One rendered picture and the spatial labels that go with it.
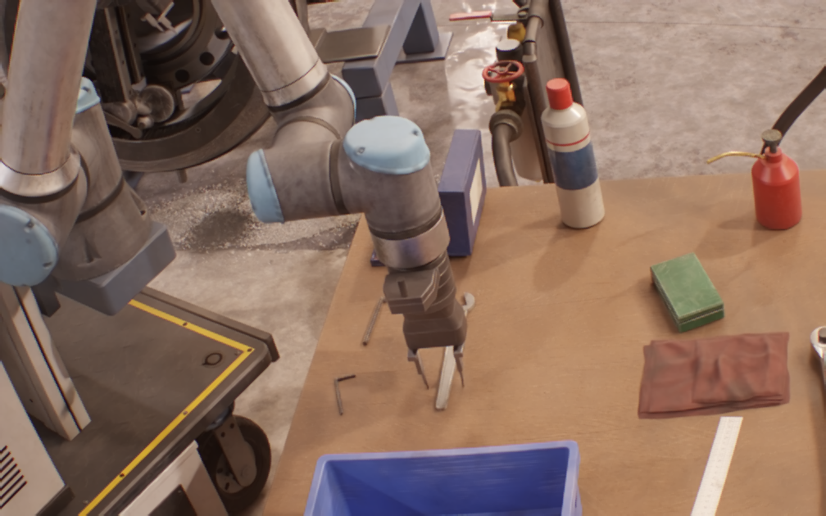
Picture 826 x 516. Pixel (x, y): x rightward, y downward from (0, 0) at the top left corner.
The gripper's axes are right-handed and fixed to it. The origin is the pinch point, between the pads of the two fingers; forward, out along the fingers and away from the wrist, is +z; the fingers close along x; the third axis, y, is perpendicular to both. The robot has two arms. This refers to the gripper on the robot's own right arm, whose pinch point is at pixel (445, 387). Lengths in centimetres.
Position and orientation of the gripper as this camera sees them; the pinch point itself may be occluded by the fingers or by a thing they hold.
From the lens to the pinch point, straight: 185.1
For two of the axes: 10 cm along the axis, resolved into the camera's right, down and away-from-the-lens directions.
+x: -9.7, 0.9, 2.2
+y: 1.2, -6.1, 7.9
